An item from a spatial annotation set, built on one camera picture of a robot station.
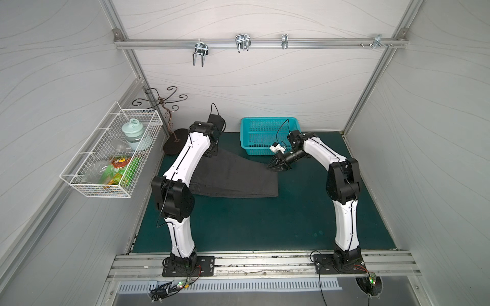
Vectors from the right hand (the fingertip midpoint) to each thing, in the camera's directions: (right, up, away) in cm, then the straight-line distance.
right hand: (269, 169), depth 89 cm
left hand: (-31, +8, -4) cm, 32 cm away
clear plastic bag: (-57, +10, -20) cm, 62 cm away
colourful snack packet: (-52, +2, -27) cm, 59 cm away
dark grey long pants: (-22, -2, +4) cm, 22 cm away
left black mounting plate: (-27, -37, -16) cm, 48 cm away
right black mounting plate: (+20, -35, -16) cm, 44 cm away
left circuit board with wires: (-42, -42, -21) cm, 63 cm away
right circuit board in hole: (+37, -42, -19) cm, 58 cm away
